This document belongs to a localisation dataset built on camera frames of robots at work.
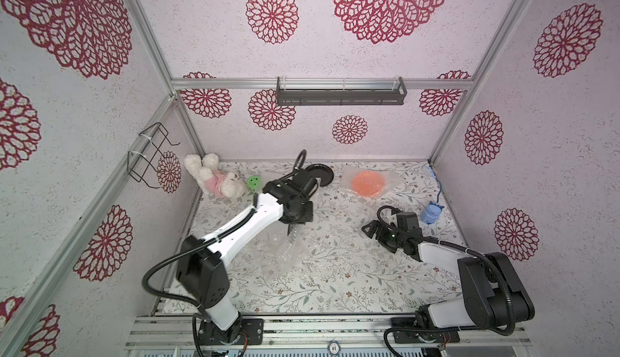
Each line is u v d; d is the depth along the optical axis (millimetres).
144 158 751
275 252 904
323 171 1163
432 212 944
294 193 575
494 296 436
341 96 914
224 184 989
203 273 431
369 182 1080
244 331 730
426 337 709
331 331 754
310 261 879
